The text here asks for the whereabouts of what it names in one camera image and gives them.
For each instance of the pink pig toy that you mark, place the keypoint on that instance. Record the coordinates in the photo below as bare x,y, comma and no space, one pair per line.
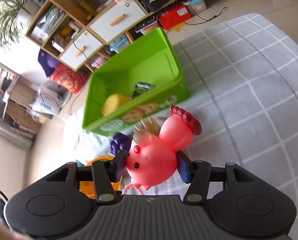
152,158

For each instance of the wooden TV cabinet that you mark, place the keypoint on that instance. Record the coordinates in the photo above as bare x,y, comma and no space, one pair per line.
73,31

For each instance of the clear storage bin blue lid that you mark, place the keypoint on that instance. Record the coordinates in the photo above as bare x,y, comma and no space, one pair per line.
119,44

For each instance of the red cardboard box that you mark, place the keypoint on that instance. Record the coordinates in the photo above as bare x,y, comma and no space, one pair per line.
173,15

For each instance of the green plastic biscuit box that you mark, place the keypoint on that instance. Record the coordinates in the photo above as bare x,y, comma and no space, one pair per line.
148,72

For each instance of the potted green plant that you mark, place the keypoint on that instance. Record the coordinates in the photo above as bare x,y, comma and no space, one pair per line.
9,27

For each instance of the tan antler hand toy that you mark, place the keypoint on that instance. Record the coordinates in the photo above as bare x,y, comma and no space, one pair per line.
149,124

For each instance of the grey checked cloth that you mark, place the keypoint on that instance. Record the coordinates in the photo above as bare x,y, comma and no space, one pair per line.
243,77

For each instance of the yellow round toy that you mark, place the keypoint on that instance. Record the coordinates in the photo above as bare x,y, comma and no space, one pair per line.
113,102

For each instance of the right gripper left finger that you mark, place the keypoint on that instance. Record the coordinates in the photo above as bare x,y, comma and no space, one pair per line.
120,164

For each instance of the purple grape toy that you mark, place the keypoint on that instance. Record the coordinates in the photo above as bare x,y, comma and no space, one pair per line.
119,142

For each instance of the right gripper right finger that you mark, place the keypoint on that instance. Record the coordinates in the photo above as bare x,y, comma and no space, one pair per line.
197,175

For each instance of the orange yellow plate toy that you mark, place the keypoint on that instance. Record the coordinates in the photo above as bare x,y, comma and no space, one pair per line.
86,179

